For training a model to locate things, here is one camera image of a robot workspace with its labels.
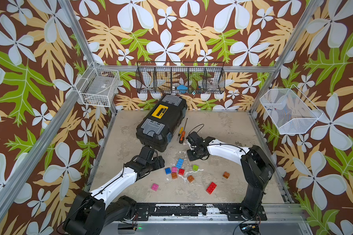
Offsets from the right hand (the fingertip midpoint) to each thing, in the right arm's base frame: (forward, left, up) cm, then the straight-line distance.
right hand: (189, 157), depth 93 cm
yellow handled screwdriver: (+20, +6, 0) cm, 20 cm away
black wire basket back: (+44, -2, +30) cm, 53 cm away
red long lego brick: (-19, -11, -1) cm, 22 cm away
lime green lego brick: (-7, -3, 0) cm, 8 cm away
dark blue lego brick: (-9, +14, 0) cm, 17 cm away
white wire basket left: (+30, +55, +33) cm, 71 cm away
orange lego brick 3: (-12, -20, +1) cm, 24 cm away
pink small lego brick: (-8, +10, -1) cm, 13 cm away
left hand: (-4, +18, +4) cm, 19 cm away
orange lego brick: (-11, +10, -1) cm, 15 cm away
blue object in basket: (+37, +4, +27) cm, 45 cm away
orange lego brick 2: (-14, +1, 0) cm, 14 cm away
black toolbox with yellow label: (+9, +21, +16) cm, 28 cm away
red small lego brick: (-10, +6, +1) cm, 11 cm away
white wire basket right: (+17, -57, +26) cm, 65 cm away
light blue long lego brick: (-4, +7, 0) cm, 8 cm away
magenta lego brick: (-18, +21, 0) cm, 28 cm away
